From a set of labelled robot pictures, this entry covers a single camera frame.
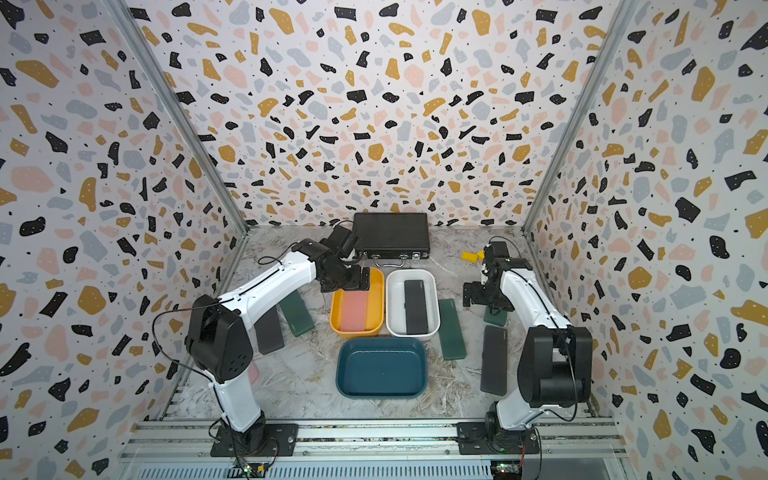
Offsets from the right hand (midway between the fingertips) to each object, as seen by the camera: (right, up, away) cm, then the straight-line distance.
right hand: (482, 301), depth 89 cm
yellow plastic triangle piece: (+3, +13, +24) cm, 27 cm away
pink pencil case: (-40, -4, +8) cm, 41 cm away
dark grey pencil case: (-20, -4, +9) cm, 22 cm away
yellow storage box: (-33, -4, +10) cm, 35 cm away
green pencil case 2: (-9, -13, +2) cm, 16 cm away
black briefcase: (-29, +21, +31) cm, 47 cm away
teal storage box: (-30, -18, -4) cm, 35 cm away
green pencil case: (-57, -5, +5) cm, 58 cm away
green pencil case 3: (+8, -7, +10) cm, 15 cm away
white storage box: (-27, -1, +10) cm, 29 cm away
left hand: (-36, +5, -2) cm, 37 cm away
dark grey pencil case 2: (+3, -17, -1) cm, 18 cm away
